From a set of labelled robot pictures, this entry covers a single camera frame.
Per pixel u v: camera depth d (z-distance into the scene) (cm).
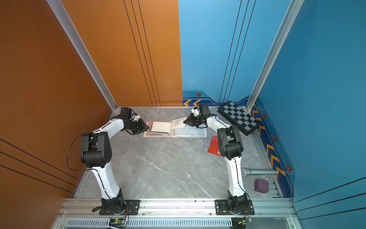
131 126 84
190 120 91
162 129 104
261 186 76
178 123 102
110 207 68
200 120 85
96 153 54
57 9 70
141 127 88
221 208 72
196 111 98
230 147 60
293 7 70
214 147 97
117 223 72
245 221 70
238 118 109
